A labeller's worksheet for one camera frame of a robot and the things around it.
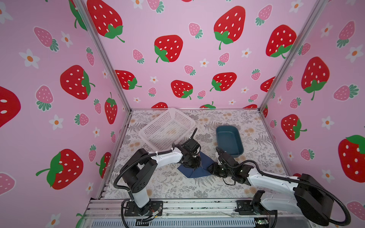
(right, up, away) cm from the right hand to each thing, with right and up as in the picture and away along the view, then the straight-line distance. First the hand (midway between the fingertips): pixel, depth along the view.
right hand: (205, 169), depth 82 cm
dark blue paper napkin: (-7, -3, +5) cm, 9 cm away
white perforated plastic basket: (-26, +23, +25) cm, 42 cm away
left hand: (-3, +1, +4) cm, 5 cm away
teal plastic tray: (+19, +16, +19) cm, 31 cm away
